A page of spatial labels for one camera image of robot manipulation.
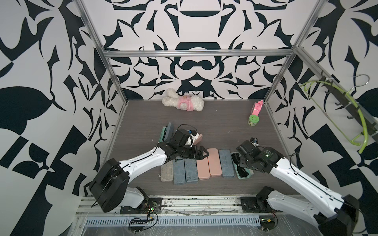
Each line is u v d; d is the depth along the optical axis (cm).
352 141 56
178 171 83
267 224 71
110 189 41
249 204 74
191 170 83
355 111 55
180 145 66
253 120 103
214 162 85
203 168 83
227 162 85
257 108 103
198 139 91
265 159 52
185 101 108
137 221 73
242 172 83
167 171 83
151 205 73
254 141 70
